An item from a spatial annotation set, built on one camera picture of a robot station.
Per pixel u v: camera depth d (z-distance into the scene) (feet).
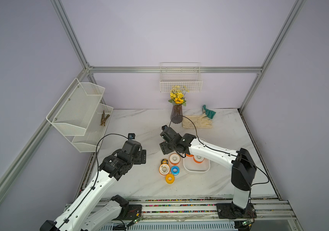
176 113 3.43
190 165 2.97
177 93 3.04
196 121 3.66
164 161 2.99
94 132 3.03
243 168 1.50
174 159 3.02
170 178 2.80
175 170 2.89
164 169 2.85
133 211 2.41
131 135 2.14
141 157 2.24
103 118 3.17
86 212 1.30
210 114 3.69
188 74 3.08
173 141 2.06
